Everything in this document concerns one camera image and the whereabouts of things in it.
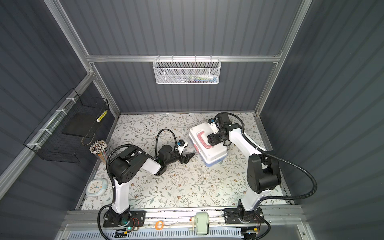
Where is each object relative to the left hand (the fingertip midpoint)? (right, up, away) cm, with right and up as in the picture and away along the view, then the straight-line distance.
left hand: (190, 149), depth 94 cm
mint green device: (+6, -31, -25) cm, 40 cm away
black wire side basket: (-61, +11, -22) cm, 66 cm away
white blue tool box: (+11, -2, -11) cm, 16 cm away
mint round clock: (-51, -19, -13) cm, 56 cm away
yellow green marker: (-49, +19, -14) cm, 54 cm away
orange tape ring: (-13, -34, -22) cm, 43 cm away
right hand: (+16, +6, -2) cm, 17 cm away
